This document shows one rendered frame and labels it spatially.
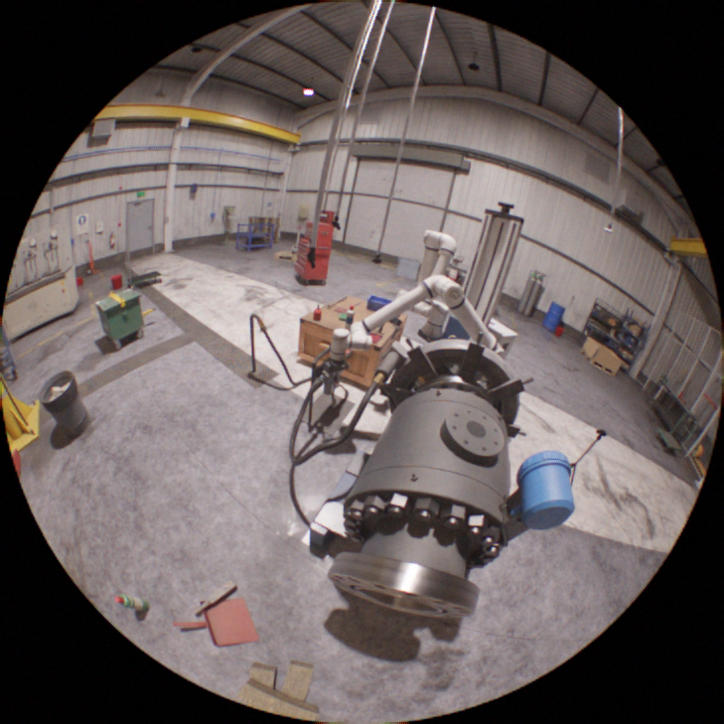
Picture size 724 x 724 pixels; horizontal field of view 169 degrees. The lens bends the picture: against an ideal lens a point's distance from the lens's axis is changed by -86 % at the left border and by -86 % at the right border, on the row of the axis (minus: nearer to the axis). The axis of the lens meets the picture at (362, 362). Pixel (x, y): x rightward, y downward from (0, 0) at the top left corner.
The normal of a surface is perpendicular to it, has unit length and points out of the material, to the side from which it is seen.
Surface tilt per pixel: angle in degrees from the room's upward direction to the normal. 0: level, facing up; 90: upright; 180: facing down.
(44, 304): 91
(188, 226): 90
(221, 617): 0
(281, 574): 0
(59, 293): 90
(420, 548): 15
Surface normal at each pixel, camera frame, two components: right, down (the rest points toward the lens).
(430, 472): -0.13, -0.90
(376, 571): -0.36, -0.88
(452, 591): 0.40, -0.71
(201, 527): 0.18, -0.83
